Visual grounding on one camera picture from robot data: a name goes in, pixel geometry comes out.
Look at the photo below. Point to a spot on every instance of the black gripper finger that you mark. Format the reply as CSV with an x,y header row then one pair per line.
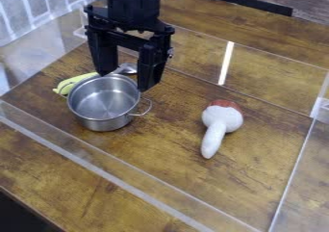
x,y
152,63
104,52

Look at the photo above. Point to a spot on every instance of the yellow-green spoon handle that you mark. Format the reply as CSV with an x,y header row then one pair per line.
x,y
66,85

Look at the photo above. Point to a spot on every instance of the black bar on table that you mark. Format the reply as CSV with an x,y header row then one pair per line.
x,y
263,6

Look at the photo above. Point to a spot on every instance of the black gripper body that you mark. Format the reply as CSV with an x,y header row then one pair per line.
x,y
110,23

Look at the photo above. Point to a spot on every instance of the clear acrylic front barrier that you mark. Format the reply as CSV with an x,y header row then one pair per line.
x,y
183,205

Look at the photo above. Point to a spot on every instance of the silver metal pot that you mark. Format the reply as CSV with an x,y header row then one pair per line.
x,y
105,102

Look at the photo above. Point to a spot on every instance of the clear acrylic triangular stand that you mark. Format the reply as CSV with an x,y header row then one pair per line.
x,y
80,32

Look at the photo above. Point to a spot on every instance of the white red-capped toy mushroom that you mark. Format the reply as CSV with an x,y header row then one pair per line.
x,y
224,118

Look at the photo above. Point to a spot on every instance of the silver spoon bowl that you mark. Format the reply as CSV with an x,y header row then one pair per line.
x,y
126,68

